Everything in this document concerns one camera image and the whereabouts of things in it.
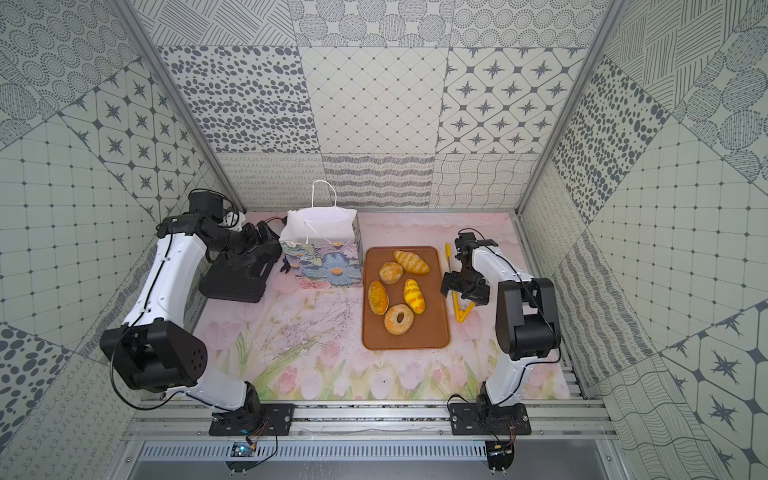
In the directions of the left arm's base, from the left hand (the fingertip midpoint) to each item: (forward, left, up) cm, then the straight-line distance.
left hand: (276, 244), depth 80 cm
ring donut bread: (-11, -34, -22) cm, 41 cm away
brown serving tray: (-13, -43, -24) cm, 51 cm away
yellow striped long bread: (-3, -39, -21) cm, 44 cm away
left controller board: (-44, +4, -26) cm, 51 cm away
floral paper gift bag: (-1, -14, +2) cm, 14 cm away
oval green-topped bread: (-5, -27, -19) cm, 34 cm away
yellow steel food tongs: (-8, -52, -23) cm, 58 cm away
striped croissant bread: (+9, -38, -20) cm, 44 cm away
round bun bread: (+5, -31, -20) cm, 37 cm away
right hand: (-5, -54, -20) cm, 58 cm away
